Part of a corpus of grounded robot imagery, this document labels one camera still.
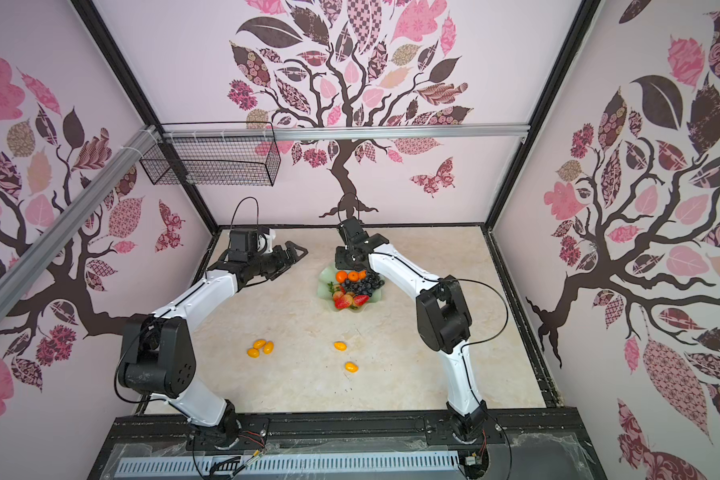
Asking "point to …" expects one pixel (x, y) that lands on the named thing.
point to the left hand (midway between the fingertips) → (300, 259)
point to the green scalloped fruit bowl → (327, 275)
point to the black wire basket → (214, 154)
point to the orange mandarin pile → (362, 274)
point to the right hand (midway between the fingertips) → (344, 256)
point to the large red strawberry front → (360, 300)
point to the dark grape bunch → (365, 286)
